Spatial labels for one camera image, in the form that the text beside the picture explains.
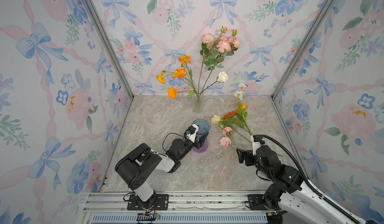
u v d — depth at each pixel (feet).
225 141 2.96
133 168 1.54
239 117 3.50
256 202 2.40
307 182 1.60
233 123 3.39
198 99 3.48
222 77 2.40
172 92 2.41
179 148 2.14
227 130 3.13
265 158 1.81
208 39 2.75
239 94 3.50
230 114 3.32
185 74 2.69
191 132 2.27
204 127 2.67
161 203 2.43
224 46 2.56
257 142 2.13
